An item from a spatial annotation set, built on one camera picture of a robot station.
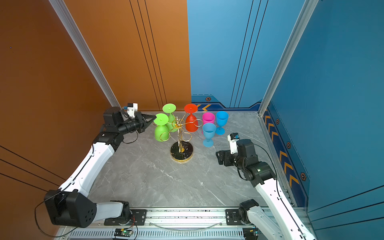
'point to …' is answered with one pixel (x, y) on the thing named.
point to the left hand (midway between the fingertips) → (156, 115)
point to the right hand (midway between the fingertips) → (222, 152)
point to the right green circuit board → (251, 233)
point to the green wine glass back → (170, 108)
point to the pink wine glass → (208, 117)
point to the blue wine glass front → (209, 129)
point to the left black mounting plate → (138, 217)
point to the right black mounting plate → (232, 217)
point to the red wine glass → (191, 108)
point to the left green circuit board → (118, 232)
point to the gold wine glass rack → (182, 150)
